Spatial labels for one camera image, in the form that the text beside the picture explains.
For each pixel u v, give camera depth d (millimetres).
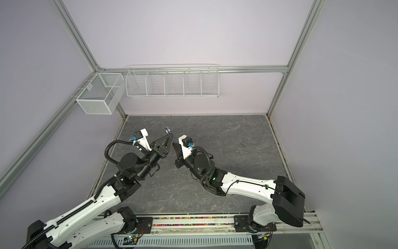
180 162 621
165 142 668
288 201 414
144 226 733
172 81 990
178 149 624
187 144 551
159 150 580
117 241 707
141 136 585
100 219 574
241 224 736
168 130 645
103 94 1023
